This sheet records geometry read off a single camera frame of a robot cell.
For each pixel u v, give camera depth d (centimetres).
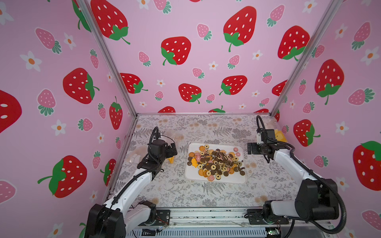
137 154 93
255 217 74
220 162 90
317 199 42
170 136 99
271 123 114
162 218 73
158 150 62
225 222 73
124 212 43
